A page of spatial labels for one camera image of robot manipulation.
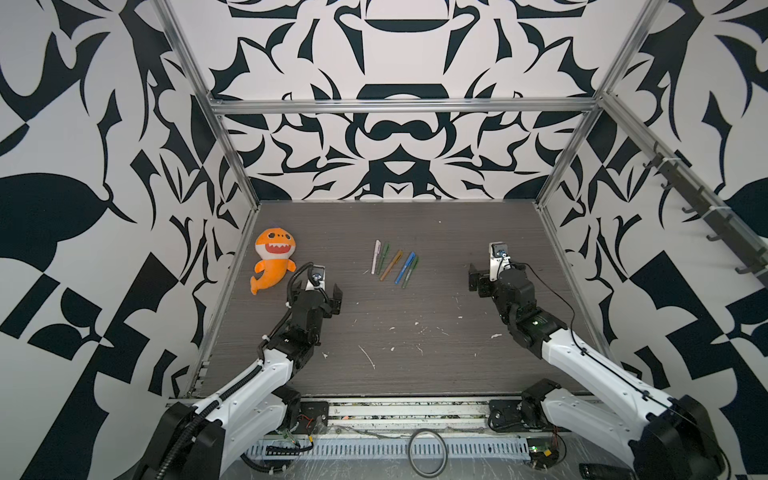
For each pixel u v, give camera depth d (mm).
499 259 674
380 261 1023
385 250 1051
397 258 1042
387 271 998
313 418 724
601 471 676
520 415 738
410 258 1036
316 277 709
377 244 1073
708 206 588
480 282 729
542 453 710
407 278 989
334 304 797
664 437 392
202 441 405
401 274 991
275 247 966
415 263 1025
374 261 1021
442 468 673
